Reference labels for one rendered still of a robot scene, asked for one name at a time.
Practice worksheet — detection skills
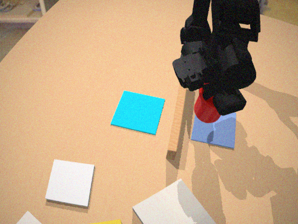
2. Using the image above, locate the yellow rectangular block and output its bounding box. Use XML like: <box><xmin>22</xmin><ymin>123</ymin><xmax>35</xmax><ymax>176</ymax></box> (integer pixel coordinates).
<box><xmin>90</xmin><ymin>219</ymin><xmax>122</xmax><ymax>224</ymax></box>

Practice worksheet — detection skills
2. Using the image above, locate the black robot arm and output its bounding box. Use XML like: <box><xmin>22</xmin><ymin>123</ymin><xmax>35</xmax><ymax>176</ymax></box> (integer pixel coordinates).
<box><xmin>172</xmin><ymin>0</ymin><xmax>260</xmax><ymax>91</ymax></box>

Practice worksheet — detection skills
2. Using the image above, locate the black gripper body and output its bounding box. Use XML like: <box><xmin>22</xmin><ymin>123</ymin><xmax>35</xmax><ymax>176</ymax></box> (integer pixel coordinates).
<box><xmin>181</xmin><ymin>41</ymin><xmax>247</xmax><ymax>116</ymax></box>

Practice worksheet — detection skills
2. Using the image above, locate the red plastic cup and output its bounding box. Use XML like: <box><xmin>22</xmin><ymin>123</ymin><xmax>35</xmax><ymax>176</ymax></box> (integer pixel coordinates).
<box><xmin>194</xmin><ymin>88</ymin><xmax>221</xmax><ymax>123</ymax></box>

